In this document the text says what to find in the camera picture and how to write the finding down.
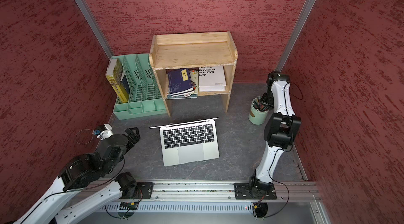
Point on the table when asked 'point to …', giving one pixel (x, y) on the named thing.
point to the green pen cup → (256, 116)
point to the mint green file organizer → (144, 96)
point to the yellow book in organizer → (117, 79)
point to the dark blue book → (180, 81)
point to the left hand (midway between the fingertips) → (132, 138)
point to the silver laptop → (189, 142)
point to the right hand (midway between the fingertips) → (269, 109)
